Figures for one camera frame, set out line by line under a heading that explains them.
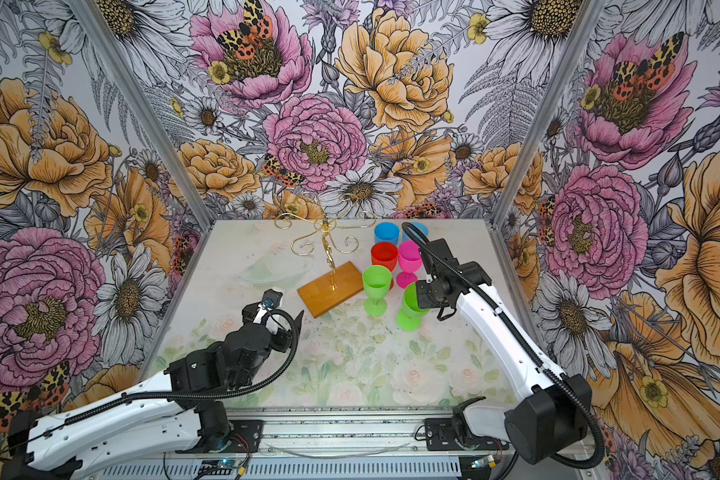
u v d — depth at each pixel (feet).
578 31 2.45
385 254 3.03
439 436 2.42
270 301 1.94
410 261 3.01
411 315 2.98
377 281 3.00
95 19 2.35
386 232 3.31
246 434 2.44
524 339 1.45
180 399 1.56
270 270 3.54
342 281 3.29
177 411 1.61
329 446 2.40
